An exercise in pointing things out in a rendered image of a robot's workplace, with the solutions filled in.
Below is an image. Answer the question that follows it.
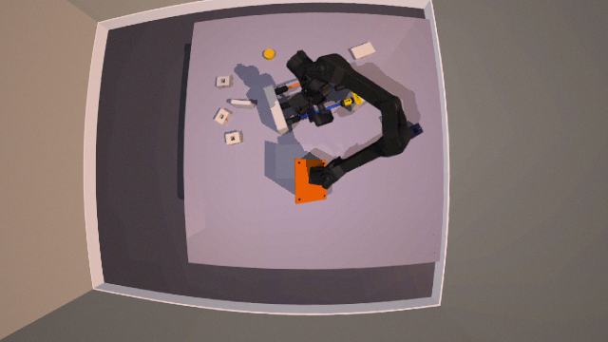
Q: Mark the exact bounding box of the orange round disc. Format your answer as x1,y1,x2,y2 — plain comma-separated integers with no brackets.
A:
264,49,275,60

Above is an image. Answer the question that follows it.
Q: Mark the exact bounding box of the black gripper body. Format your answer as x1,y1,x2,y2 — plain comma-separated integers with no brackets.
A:
299,80,333,127

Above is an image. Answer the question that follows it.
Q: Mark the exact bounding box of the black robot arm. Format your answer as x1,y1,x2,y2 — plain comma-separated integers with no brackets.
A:
286,50,412,190

